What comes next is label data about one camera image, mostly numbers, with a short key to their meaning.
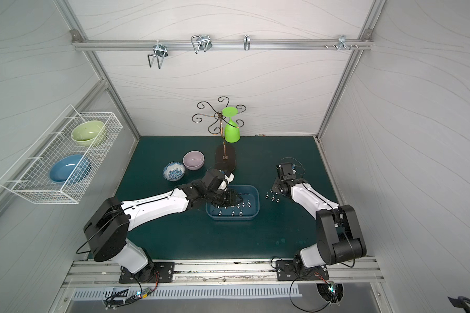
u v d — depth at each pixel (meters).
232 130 0.93
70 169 0.65
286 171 0.72
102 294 0.70
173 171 1.03
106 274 0.75
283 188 0.67
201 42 0.76
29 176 0.58
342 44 0.77
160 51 0.78
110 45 0.78
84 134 0.75
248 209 0.89
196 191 0.64
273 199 0.93
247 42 0.72
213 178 0.64
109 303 0.67
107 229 0.43
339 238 0.44
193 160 1.07
